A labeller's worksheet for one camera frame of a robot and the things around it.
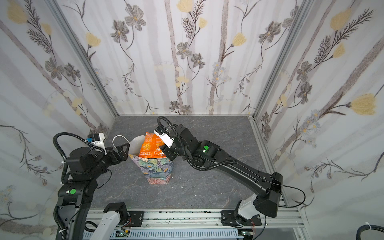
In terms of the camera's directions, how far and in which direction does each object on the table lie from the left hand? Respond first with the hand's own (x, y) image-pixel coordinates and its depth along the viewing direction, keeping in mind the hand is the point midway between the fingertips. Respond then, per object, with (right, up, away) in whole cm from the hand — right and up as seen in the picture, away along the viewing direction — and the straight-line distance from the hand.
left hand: (118, 141), depth 66 cm
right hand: (+20, +1, -3) cm, 20 cm away
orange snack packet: (+13, -4, +5) cm, 14 cm away
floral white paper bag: (+15, -15, +8) cm, 23 cm away
